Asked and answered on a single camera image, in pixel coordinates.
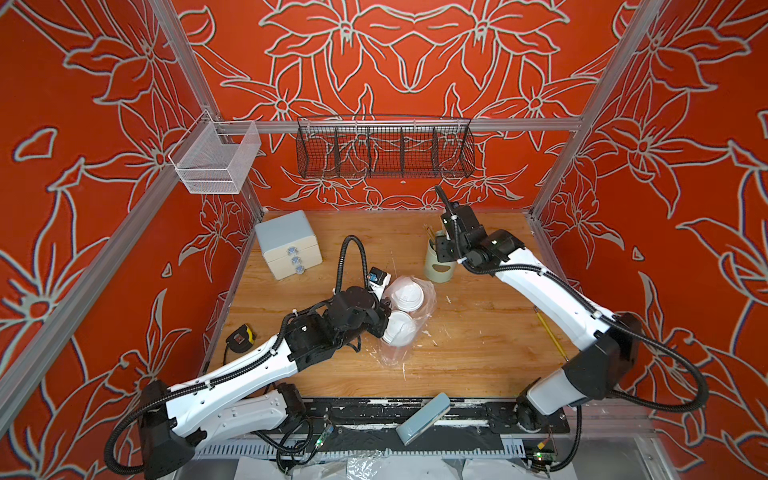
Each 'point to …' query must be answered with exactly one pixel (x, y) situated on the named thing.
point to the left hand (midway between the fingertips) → (391, 299)
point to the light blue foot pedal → (416, 424)
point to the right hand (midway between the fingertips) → (444, 240)
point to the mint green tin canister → (436, 271)
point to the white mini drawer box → (288, 244)
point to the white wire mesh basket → (221, 158)
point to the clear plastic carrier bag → (395, 357)
